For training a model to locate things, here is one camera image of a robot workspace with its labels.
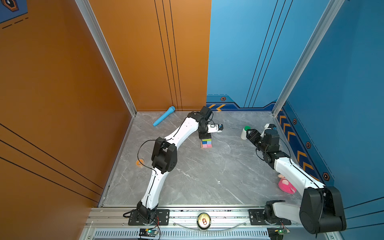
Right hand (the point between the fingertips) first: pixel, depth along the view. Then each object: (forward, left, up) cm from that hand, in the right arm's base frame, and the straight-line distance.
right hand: (248, 132), depth 87 cm
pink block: (0, +22, -15) cm, 26 cm away
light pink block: (-1, +25, -13) cm, 28 cm away
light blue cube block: (+1, +22, -11) cm, 25 cm away
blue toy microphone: (+29, +55, -13) cm, 63 cm away
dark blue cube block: (+1, +25, -12) cm, 28 cm away
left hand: (+6, +23, -6) cm, 25 cm away
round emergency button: (-43, +27, -6) cm, 51 cm away
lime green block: (+1, +24, -9) cm, 25 cm away
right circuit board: (-46, -10, -18) cm, 50 cm away
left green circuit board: (-46, +54, -18) cm, 73 cm away
